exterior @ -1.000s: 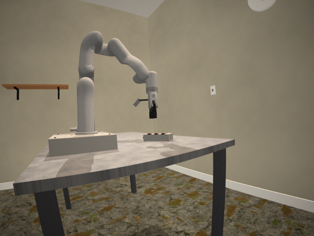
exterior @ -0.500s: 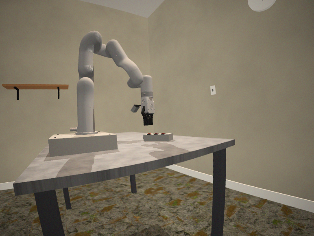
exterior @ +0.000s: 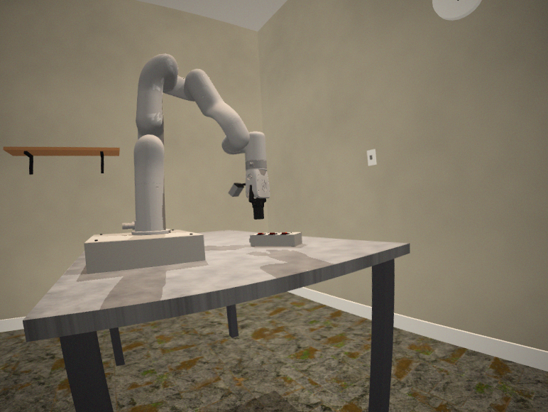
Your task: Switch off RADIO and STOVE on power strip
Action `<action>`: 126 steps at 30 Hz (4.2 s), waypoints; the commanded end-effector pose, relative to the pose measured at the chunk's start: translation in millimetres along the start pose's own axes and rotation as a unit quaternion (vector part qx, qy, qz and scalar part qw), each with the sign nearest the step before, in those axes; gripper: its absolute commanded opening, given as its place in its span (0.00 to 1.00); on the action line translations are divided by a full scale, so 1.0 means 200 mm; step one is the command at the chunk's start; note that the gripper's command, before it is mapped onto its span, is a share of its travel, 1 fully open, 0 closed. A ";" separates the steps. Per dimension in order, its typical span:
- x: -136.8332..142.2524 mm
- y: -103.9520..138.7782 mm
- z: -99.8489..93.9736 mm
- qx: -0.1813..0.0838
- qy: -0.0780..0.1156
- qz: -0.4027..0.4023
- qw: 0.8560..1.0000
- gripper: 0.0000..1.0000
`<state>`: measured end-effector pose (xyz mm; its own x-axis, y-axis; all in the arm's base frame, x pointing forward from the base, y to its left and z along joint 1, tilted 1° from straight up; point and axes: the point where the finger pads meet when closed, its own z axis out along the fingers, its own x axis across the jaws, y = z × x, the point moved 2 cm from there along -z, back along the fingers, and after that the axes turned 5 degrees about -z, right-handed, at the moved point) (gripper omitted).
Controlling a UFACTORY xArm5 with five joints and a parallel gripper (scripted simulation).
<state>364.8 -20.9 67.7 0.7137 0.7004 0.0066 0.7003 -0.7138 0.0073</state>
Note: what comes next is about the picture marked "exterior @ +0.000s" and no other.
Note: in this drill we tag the beige power strip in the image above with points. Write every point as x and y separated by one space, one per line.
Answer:
276 239

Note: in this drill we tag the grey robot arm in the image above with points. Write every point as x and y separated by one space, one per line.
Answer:
160 75

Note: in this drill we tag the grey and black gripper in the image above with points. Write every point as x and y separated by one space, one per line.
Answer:
257 184

